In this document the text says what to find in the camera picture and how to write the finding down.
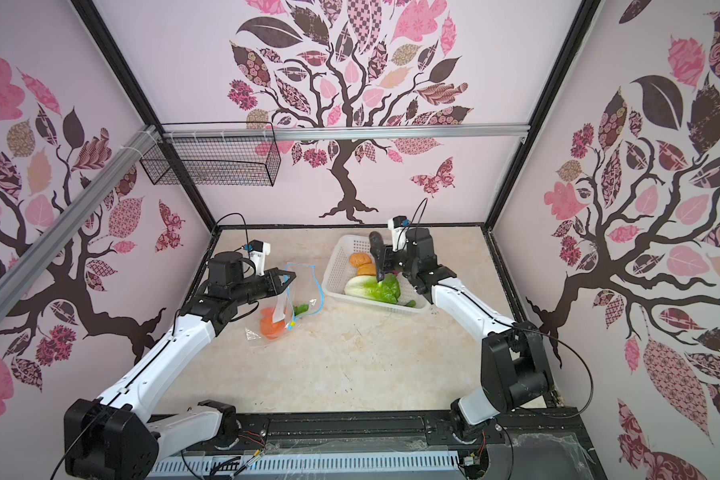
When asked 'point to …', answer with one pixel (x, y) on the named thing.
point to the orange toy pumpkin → (271, 330)
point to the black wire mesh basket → (213, 162)
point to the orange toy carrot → (300, 308)
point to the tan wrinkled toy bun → (358, 259)
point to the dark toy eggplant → (377, 249)
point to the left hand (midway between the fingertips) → (296, 279)
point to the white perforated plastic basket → (340, 269)
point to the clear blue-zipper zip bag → (278, 312)
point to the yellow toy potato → (367, 269)
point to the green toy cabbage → (367, 286)
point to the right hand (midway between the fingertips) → (378, 244)
